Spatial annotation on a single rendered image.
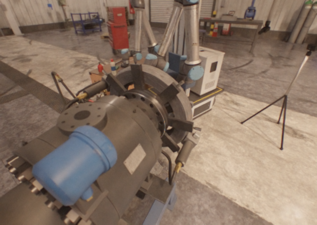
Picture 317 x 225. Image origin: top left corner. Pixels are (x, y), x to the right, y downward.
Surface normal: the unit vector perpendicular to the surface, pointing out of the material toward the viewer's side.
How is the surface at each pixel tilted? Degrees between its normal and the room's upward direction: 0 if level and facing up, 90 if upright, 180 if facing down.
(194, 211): 0
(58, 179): 41
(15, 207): 9
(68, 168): 34
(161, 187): 0
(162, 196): 0
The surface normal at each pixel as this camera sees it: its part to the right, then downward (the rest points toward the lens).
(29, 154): -0.07, -0.84
